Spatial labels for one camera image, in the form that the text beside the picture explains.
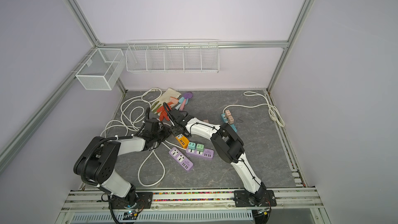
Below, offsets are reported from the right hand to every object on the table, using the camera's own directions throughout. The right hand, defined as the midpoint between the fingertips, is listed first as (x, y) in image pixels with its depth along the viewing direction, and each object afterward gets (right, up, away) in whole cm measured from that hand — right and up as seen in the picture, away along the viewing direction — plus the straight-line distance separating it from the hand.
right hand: (176, 128), depth 96 cm
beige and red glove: (-10, +18, +16) cm, 26 cm away
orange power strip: (+5, -7, -5) cm, 10 cm away
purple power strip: (+2, -13, -9) cm, 16 cm away
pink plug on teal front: (+34, +6, 0) cm, 34 cm away
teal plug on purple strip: (+11, -8, -11) cm, 17 cm away
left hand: (-1, -2, -1) cm, 3 cm away
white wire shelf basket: (-3, +47, +4) cm, 47 cm away
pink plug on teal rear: (+32, +10, +3) cm, 34 cm away
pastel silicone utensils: (+2, +18, +16) cm, 24 cm away
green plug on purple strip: (+15, -9, -11) cm, 21 cm away
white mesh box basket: (-49, +37, +4) cm, 61 cm away
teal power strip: (+32, +4, +4) cm, 32 cm away
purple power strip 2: (+19, -12, -9) cm, 24 cm away
